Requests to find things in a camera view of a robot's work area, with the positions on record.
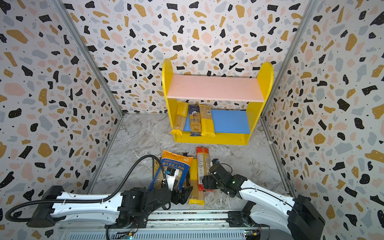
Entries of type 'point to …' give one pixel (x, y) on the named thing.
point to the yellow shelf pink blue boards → (236, 100)
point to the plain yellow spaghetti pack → (206, 121)
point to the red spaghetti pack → (203, 169)
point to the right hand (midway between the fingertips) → (205, 178)
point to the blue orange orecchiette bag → (170, 160)
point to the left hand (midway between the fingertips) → (187, 185)
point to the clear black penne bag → (156, 162)
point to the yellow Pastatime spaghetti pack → (181, 114)
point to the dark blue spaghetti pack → (195, 116)
